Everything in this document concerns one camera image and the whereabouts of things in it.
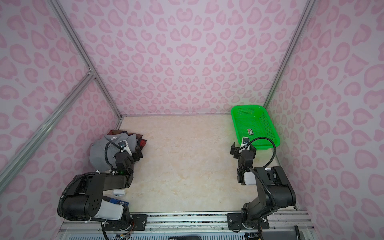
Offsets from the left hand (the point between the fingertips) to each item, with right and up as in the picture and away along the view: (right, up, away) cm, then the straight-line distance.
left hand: (130, 145), depth 90 cm
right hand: (+68, +2, +1) cm, 68 cm away
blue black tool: (0, -27, -14) cm, 30 cm away
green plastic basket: (+81, +15, +22) cm, 86 cm away
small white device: (-3, -25, -9) cm, 26 cm away
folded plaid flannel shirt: (+2, +1, +11) cm, 11 cm away
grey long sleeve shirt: (-19, -4, -1) cm, 20 cm away
